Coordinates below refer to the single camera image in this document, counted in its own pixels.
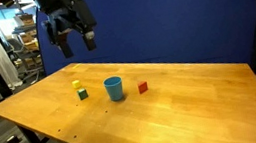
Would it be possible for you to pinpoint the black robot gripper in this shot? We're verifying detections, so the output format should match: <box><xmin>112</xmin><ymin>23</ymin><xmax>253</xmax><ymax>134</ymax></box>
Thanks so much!
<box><xmin>33</xmin><ymin>0</ymin><xmax>97</xmax><ymax>58</ymax></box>

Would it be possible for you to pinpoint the red wooden block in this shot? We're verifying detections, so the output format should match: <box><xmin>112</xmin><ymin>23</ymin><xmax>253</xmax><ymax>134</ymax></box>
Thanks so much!
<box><xmin>138</xmin><ymin>81</ymin><xmax>148</xmax><ymax>94</ymax></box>

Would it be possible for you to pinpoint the background shelving rack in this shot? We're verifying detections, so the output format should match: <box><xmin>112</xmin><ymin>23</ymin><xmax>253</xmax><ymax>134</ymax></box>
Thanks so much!
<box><xmin>7</xmin><ymin>13</ymin><xmax>44</xmax><ymax>82</ymax></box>

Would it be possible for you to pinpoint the green wooden block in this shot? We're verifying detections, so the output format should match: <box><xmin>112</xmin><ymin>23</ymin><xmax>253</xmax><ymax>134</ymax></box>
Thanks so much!
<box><xmin>77</xmin><ymin>88</ymin><xmax>88</xmax><ymax>100</ymax></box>

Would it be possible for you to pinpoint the blue fabric backdrop screen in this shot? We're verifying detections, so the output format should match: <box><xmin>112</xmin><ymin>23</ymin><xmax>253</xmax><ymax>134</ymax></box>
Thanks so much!
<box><xmin>38</xmin><ymin>0</ymin><xmax>256</xmax><ymax>74</ymax></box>

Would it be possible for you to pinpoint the light blue plastic cup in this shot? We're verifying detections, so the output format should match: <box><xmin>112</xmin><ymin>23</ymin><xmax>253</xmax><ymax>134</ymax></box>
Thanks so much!
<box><xmin>103</xmin><ymin>76</ymin><xmax>123</xmax><ymax>101</ymax></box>

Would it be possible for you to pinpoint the yellow wooden block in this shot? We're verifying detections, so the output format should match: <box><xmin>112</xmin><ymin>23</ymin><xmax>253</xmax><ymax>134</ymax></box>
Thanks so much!
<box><xmin>72</xmin><ymin>80</ymin><xmax>82</xmax><ymax>89</ymax></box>

